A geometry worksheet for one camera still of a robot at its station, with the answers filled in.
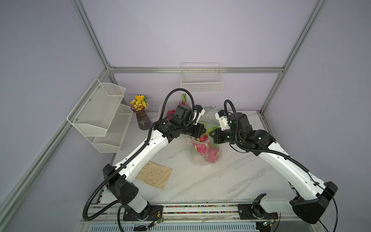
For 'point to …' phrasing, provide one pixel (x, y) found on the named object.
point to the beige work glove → (154, 174)
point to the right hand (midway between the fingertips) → (210, 136)
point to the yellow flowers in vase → (139, 105)
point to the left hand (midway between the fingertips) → (203, 132)
